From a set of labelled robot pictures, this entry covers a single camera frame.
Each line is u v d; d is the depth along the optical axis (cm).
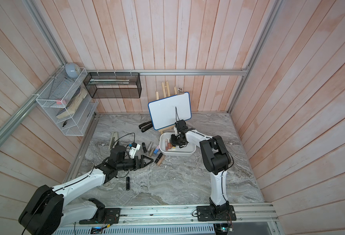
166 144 101
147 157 75
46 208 41
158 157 93
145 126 110
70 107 78
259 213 76
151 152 96
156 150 96
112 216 73
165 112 93
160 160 93
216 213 65
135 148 78
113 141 102
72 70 82
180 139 76
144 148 98
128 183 83
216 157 55
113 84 87
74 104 80
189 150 97
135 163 72
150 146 99
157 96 90
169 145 99
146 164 74
